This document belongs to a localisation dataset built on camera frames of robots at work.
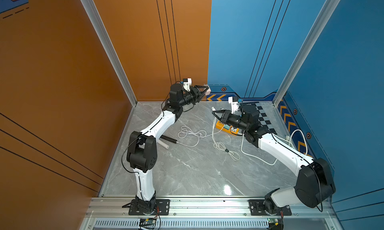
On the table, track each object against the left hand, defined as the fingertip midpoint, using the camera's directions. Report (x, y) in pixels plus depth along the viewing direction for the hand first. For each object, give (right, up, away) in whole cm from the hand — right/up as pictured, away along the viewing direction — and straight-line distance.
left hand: (209, 87), depth 78 cm
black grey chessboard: (+41, -17, +27) cm, 52 cm away
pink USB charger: (0, -2, 0) cm, 2 cm away
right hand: (+2, -13, -3) cm, 14 cm away
